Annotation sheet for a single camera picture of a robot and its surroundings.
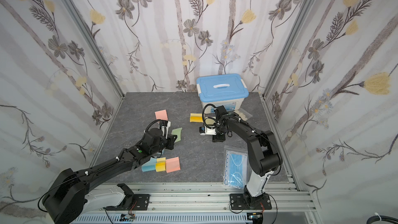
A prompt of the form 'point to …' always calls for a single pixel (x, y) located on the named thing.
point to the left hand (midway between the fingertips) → (178, 135)
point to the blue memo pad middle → (161, 154)
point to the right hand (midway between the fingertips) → (218, 130)
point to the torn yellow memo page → (209, 121)
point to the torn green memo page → (177, 132)
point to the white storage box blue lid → (229, 89)
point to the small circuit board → (127, 217)
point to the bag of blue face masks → (235, 162)
